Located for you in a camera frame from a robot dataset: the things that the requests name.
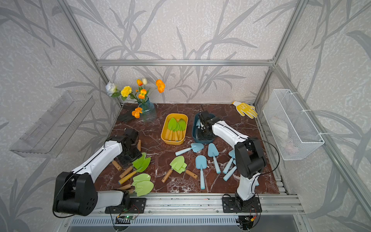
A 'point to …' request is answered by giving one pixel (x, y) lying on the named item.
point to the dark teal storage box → (195, 117)
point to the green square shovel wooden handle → (188, 173)
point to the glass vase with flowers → (147, 111)
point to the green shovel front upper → (144, 177)
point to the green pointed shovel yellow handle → (172, 125)
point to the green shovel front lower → (142, 188)
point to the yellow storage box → (178, 116)
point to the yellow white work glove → (244, 108)
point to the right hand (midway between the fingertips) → (201, 136)
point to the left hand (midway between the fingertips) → (137, 159)
